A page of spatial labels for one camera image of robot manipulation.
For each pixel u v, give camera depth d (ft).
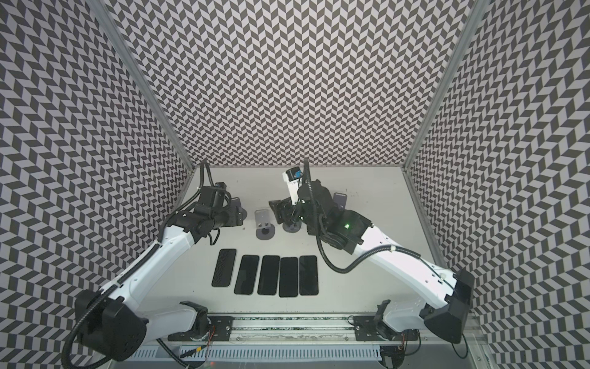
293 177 1.81
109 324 1.24
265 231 3.15
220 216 2.15
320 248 1.67
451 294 1.26
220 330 2.38
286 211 1.87
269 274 2.77
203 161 2.17
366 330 2.45
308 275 2.69
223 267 2.79
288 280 2.71
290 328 2.43
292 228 3.07
